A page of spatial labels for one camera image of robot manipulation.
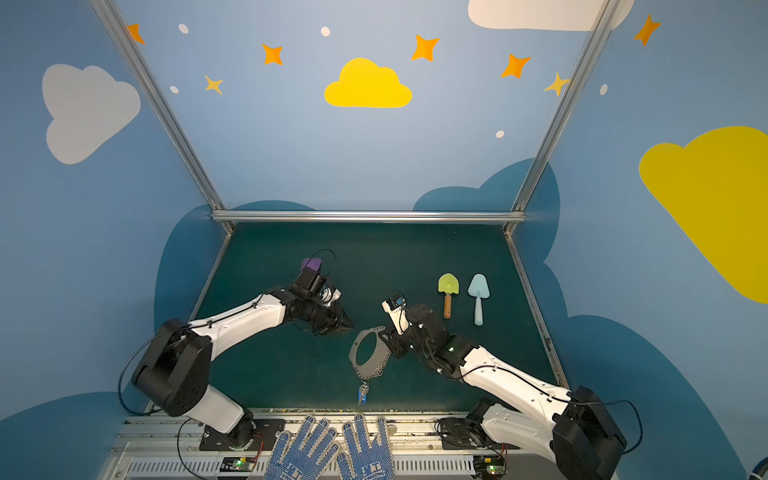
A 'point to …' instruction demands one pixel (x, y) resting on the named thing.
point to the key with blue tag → (363, 395)
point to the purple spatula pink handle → (313, 263)
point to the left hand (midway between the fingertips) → (356, 327)
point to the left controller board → (237, 464)
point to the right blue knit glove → (370, 462)
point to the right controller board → (486, 465)
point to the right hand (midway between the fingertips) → (386, 328)
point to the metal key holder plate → (380, 356)
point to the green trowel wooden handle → (448, 284)
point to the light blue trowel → (480, 289)
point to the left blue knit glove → (304, 463)
